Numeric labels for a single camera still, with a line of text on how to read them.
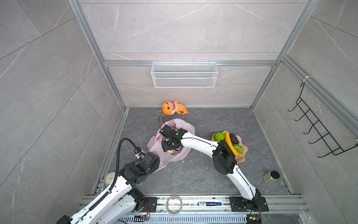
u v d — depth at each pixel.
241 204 0.73
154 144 0.80
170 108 1.08
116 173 0.50
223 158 0.55
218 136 0.90
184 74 1.01
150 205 0.73
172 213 0.70
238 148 0.87
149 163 0.57
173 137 0.69
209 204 0.73
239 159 0.87
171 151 0.88
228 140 0.90
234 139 0.92
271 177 0.75
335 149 0.59
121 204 0.57
